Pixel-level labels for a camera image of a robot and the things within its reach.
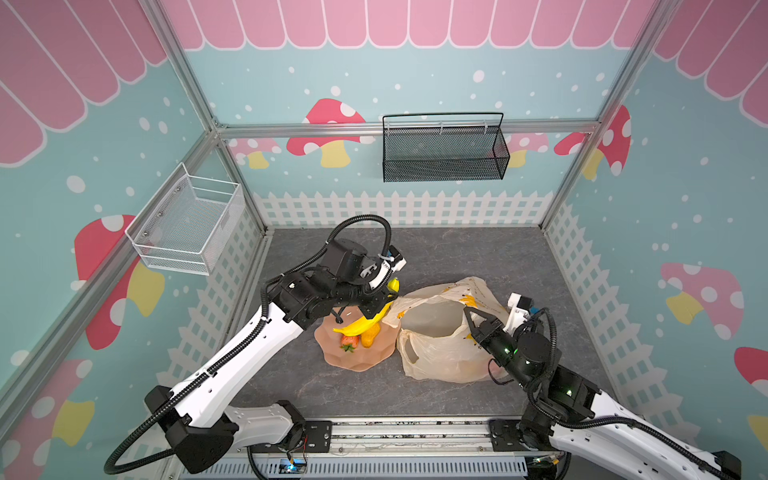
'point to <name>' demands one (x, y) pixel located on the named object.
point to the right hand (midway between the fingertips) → (461, 309)
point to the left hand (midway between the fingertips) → (388, 296)
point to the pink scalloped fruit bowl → (362, 358)
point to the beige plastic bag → (433, 342)
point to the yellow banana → (365, 323)
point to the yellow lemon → (368, 336)
